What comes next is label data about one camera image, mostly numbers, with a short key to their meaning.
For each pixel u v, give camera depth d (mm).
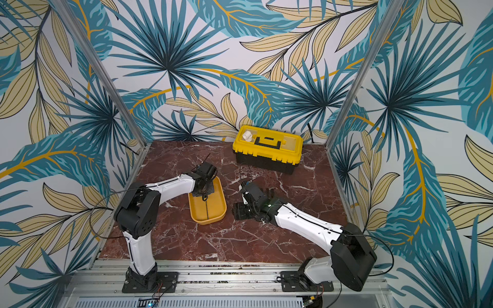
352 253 413
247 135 941
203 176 765
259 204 616
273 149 960
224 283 748
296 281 733
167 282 742
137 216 504
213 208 924
